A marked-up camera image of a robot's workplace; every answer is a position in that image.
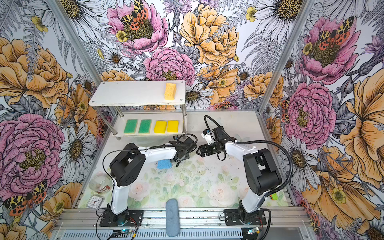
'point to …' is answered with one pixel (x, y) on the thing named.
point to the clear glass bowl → (100, 183)
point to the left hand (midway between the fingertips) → (179, 158)
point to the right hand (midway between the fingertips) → (203, 154)
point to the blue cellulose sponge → (165, 164)
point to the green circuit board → (121, 233)
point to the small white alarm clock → (95, 202)
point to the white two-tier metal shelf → (143, 109)
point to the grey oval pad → (172, 217)
